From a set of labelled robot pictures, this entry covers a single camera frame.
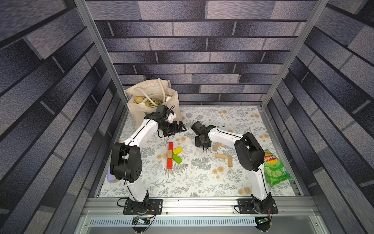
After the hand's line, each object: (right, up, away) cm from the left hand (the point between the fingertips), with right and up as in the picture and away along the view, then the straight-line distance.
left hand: (181, 129), depth 87 cm
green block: (-3, -19, +3) cm, 19 cm away
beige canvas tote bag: (-24, +21, +3) cm, 32 cm away
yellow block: (-2, -14, +5) cm, 15 cm away
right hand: (+12, -10, +11) cm, 20 cm away
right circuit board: (+43, -46, -14) cm, 64 cm away
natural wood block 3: (+26, -18, +6) cm, 32 cm away
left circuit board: (-21, -44, -16) cm, 52 cm away
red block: (-7, -12, +9) cm, 16 cm away
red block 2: (-7, -21, +1) cm, 22 cm away
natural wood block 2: (+23, -13, +8) cm, 27 cm away
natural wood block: (-7, -16, +5) cm, 19 cm away
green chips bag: (+52, -22, -9) cm, 57 cm away
